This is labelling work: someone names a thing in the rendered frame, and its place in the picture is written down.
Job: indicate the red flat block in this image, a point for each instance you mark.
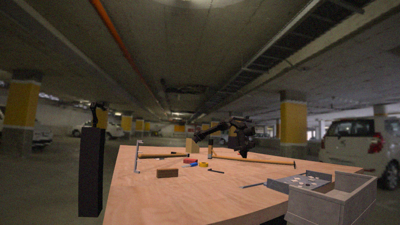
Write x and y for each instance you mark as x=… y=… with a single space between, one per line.
x=189 y=161

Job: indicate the yellow tape roll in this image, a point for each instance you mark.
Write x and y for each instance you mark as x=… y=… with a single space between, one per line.
x=203 y=164

